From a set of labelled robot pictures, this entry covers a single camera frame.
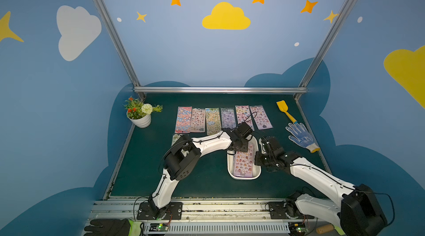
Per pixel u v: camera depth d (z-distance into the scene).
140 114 0.96
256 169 0.85
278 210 0.74
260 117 1.11
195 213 0.75
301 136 1.01
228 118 1.09
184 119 1.08
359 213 0.40
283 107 1.15
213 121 1.08
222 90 1.36
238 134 0.71
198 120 1.08
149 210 0.66
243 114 1.12
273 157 0.65
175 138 1.00
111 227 0.69
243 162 0.86
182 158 0.52
